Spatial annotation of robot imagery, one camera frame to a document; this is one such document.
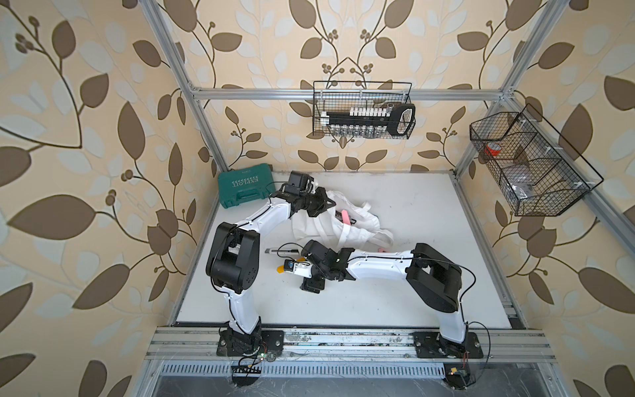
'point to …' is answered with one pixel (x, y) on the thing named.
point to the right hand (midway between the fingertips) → (304, 273)
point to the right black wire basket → (540, 172)
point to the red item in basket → (493, 149)
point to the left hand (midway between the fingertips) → (333, 199)
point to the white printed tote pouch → (365, 229)
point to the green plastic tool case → (245, 184)
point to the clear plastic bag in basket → (520, 179)
